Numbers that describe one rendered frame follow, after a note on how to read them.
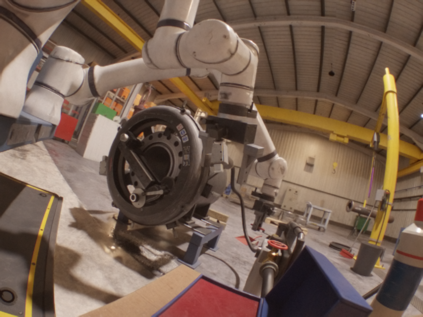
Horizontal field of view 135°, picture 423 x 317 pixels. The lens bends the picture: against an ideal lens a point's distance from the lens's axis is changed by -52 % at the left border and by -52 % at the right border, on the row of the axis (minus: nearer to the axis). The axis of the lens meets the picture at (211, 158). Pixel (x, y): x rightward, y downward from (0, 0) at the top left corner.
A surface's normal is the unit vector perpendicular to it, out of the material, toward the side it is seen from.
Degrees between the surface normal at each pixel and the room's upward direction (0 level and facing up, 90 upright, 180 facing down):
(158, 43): 110
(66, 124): 90
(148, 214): 90
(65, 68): 90
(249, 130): 96
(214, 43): 118
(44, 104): 68
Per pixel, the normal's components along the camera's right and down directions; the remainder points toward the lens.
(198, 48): -0.43, 0.22
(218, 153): -0.32, -0.22
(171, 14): -0.01, 0.23
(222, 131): 0.70, 0.29
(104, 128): 0.85, 0.25
